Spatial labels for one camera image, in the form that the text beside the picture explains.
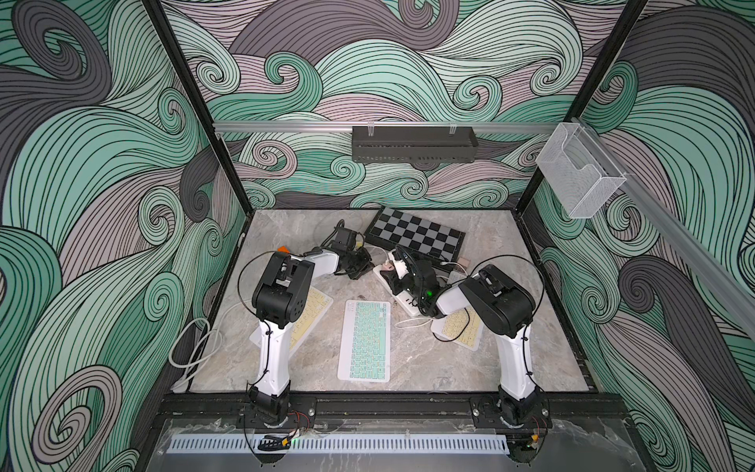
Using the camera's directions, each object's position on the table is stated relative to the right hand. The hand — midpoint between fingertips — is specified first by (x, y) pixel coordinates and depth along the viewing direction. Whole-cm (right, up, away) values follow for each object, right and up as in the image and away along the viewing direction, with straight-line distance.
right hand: (386, 267), depth 99 cm
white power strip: (+5, -9, -9) cm, 13 cm away
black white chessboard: (+4, +13, +11) cm, 18 cm away
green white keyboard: (-7, -23, -15) cm, 29 cm away
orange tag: (-38, +6, +8) cm, 40 cm away
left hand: (-2, +1, +2) cm, 3 cm away
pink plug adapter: (+28, +2, +3) cm, 28 cm away
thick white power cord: (-59, -22, -10) cm, 64 cm away
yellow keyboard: (-22, -12, -6) cm, 26 cm away
